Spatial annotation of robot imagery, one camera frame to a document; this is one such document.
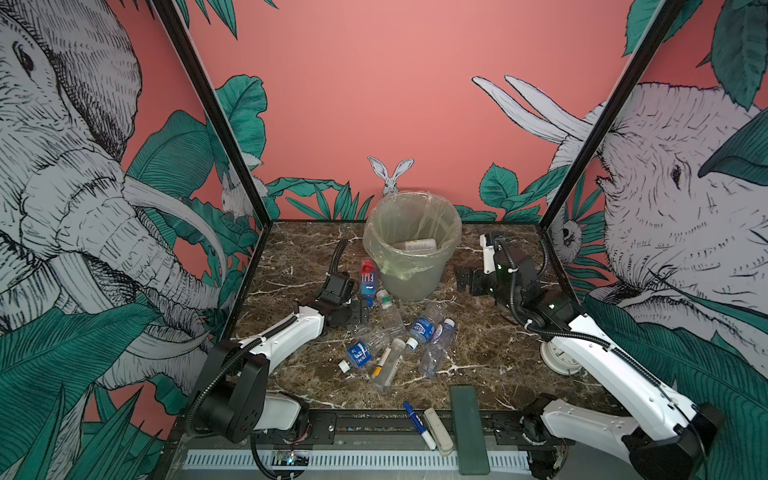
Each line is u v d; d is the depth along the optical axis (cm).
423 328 86
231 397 42
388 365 83
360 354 81
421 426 73
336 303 69
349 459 70
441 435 71
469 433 73
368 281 95
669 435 38
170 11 69
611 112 86
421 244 96
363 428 75
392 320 93
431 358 86
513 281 52
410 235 102
